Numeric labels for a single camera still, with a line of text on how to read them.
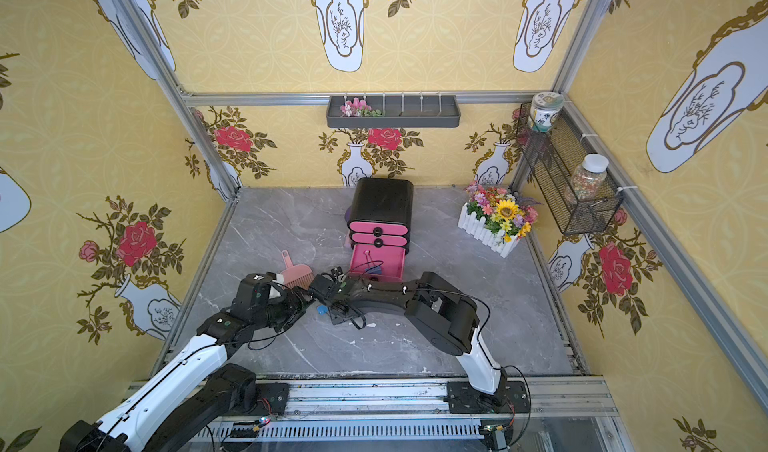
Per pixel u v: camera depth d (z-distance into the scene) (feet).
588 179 2.13
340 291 2.13
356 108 2.87
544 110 2.78
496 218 2.97
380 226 2.94
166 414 1.54
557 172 2.46
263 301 2.14
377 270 3.05
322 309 2.40
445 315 1.62
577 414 2.39
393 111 3.03
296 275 3.16
